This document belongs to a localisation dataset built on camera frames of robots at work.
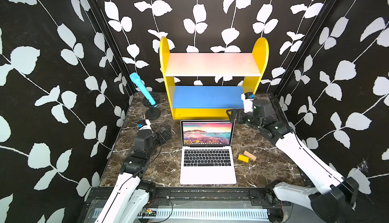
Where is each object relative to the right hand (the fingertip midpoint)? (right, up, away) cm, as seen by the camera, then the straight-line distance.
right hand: (232, 107), depth 76 cm
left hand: (-34, -10, 0) cm, 36 cm away
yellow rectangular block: (+9, -30, +11) cm, 33 cm away
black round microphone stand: (-50, -5, +30) cm, 59 cm away
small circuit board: (-41, -50, -5) cm, 65 cm away
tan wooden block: (+14, -29, +12) cm, 34 cm away
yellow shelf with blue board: (-8, +3, +28) cm, 29 cm away
